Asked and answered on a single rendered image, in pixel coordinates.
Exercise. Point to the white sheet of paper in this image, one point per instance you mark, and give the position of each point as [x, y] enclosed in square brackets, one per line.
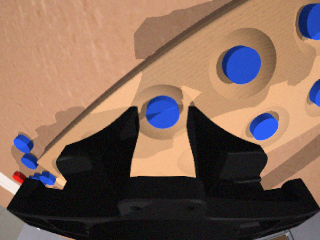
[8, 184]

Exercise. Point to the tan tray with round pockets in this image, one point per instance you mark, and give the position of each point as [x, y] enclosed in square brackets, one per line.
[190, 72]

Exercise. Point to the red disc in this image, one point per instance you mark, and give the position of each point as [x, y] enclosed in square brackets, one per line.
[19, 177]

